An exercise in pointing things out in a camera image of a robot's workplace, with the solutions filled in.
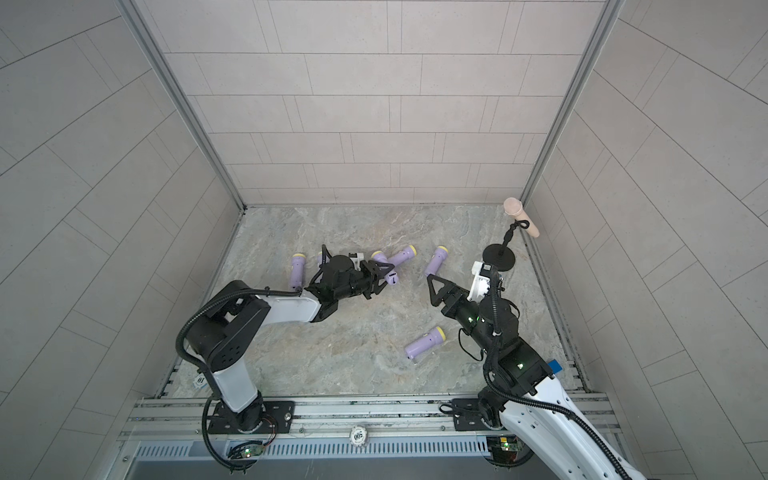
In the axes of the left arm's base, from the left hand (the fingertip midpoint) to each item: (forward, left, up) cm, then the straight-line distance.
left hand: (400, 270), depth 85 cm
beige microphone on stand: (+11, -31, +16) cm, 36 cm away
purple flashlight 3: (-16, -10, -8) cm, 20 cm away
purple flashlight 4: (+12, -2, -9) cm, 15 cm away
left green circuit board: (-41, +33, -10) cm, 54 cm away
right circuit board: (-40, -24, -12) cm, 49 cm away
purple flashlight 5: (+12, -14, -8) cm, 20 cm away
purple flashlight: (+6, +33, -10) cm, 35 cm away
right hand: (-11, -7, +11) cm, 17 cm away
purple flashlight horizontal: (+3, +23, +1) cm, 24 cm away
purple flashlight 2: (-4, +2, +2) cm, 5 cm away
